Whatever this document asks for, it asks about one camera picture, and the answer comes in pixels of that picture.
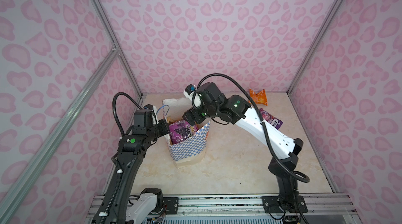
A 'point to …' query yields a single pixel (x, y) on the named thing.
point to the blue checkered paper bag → (186, 144)
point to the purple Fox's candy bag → (275, 122)
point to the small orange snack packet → (260, 97)
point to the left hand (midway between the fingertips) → (168, 121)
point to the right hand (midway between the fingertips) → (191, 109)
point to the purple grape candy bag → (180, 130)
